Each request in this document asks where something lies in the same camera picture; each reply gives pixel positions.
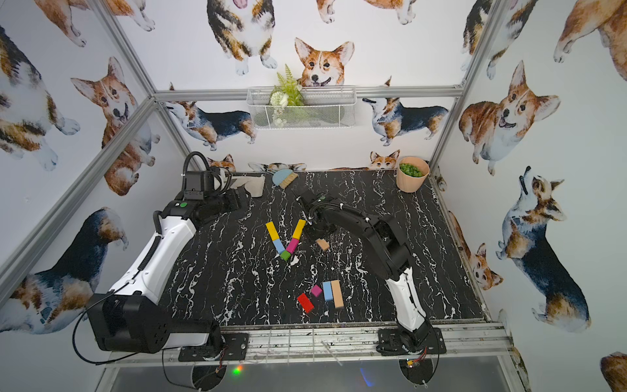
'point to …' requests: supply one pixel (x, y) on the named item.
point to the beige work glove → (254, 184)
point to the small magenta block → (316, 290)
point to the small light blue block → (278, 246)
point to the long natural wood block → (323, 243)
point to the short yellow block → (273, 230)
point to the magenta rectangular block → (292, 246)
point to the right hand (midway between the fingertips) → (314, 236)
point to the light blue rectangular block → (327, 291)
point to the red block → (305, 302)
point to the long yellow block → (300, 225)
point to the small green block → (285, 255)
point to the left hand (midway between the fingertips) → (242, 192)
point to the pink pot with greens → (411, 172)
